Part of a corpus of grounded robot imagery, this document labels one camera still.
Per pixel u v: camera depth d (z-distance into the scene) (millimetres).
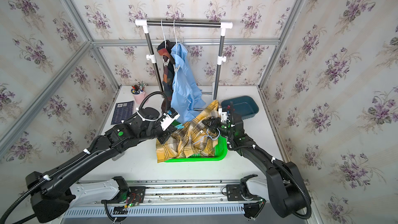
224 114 782
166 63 678
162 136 604
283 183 413
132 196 719
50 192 373
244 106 1065
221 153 851
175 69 687
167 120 590
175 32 930
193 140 806
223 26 662
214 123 745
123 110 1043
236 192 735
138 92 1023
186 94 800
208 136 729
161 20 662
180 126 714
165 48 720
